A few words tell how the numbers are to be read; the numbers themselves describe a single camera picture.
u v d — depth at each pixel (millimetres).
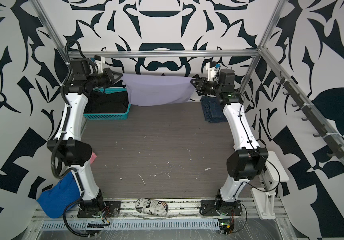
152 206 724
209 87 651
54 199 778
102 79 676
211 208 714
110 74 709
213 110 1115
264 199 734
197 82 700
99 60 700
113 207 749
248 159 507
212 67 668
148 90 935
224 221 724
